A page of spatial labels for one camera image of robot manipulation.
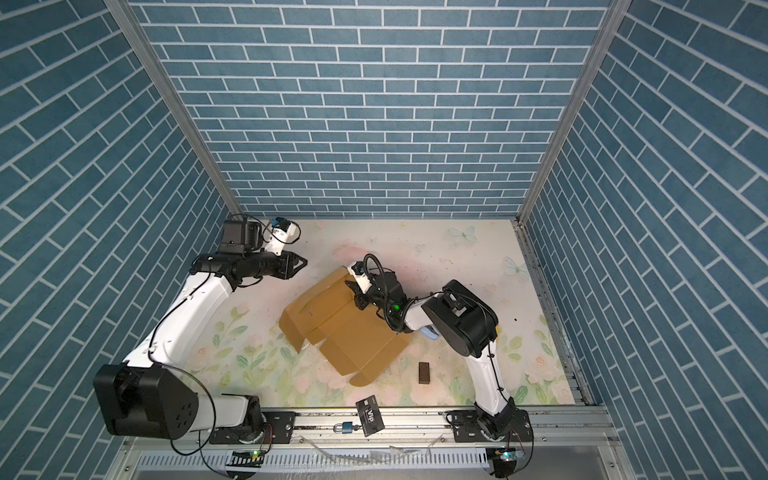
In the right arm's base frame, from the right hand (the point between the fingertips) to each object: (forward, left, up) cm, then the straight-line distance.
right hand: (346, 278), depth 92 cm
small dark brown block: (-24, -26, -9) cm, 36 cm away
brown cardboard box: (-16, -4, -9) cm, 19 cm away
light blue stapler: (-12, -27, -8) cm, 30 cm away
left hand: (-3, +9, +14) cm, 17 cm away
